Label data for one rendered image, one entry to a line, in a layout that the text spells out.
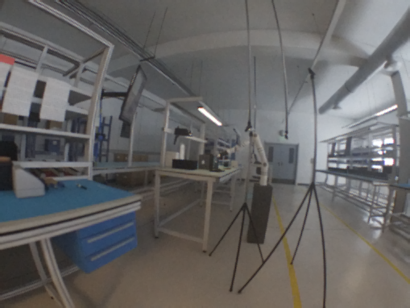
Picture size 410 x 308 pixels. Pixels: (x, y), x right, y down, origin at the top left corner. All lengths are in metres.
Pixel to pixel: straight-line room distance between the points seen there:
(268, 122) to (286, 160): 2.14
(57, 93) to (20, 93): 0.30
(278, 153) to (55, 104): 8.77
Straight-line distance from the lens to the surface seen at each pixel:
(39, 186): 1.00
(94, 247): 0.95
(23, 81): 1.35
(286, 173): 9.05
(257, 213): 2.36
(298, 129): 9.22
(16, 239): 0.75
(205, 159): 2.34
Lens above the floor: 1.20
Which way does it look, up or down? level
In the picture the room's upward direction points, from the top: 4 degrees clockwise
